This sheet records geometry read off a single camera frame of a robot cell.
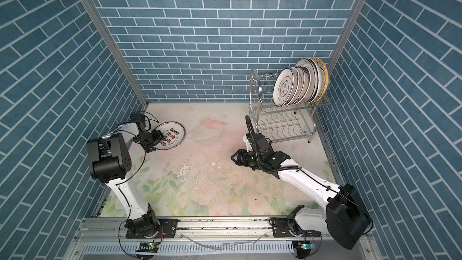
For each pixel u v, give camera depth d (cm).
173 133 105
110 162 53
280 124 105
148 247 72
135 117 81
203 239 72
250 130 65
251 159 69
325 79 71
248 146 74
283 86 82
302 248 71
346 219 41
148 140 86
